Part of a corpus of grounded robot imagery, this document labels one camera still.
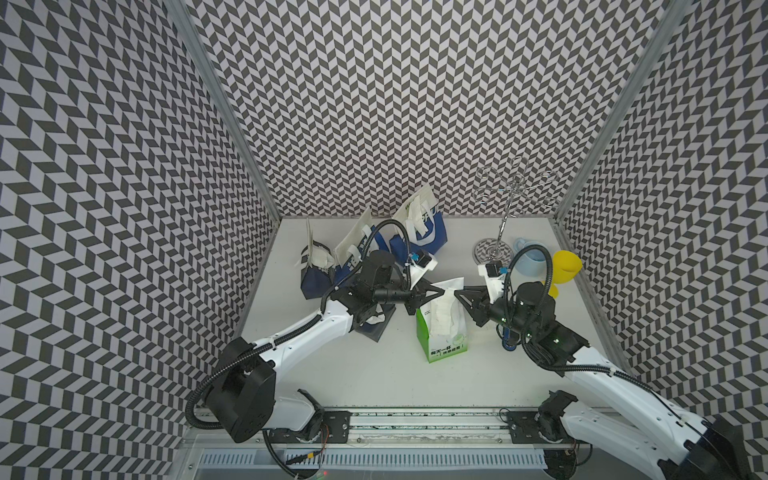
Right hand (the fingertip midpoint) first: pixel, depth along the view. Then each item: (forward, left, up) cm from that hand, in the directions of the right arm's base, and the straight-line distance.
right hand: (456, 297), depth 74 cm
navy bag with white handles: (+13, +39, -5) cm, 41 cm away
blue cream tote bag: (+18, +27, -1) cm, 32 cm away
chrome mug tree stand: (+27, -19, +12) cm, 35 cm away
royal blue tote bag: (+30, +6, -4) cm, 31 cm away
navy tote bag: (-3, +22, -10) cm, 24 cm away
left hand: (0, +4, +1) cm, 4 cm away
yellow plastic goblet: (+15, -36, -8) cm, 40 cm away
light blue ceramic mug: (+21, -29, -14) cm, 38 cm away
